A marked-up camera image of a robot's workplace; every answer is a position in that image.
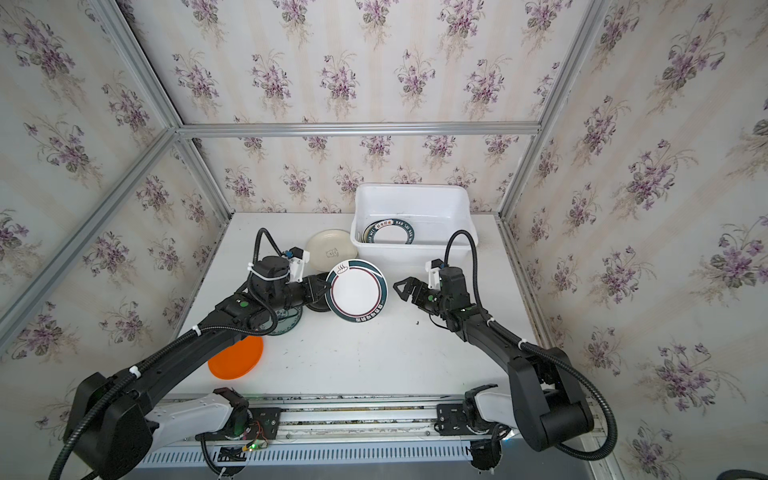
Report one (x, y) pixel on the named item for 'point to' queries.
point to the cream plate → (328, 247)
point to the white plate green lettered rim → (389, 231)
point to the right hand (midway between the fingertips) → (400, 292)
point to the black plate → (320, 305)
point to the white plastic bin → (433, 211)
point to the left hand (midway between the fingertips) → (331, 281)
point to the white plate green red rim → (356, 290)
